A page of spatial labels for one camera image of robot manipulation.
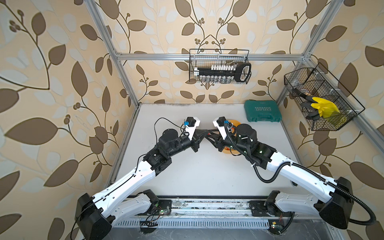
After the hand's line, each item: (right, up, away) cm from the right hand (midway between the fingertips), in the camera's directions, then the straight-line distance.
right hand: (207, 133), depth 70 cm
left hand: (-1, +2, -5) cm, 6 cm away
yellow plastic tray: (+22, +4, +34) cm, 41 cm away
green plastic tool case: (+45, +13, +42) cm, 63 cm away
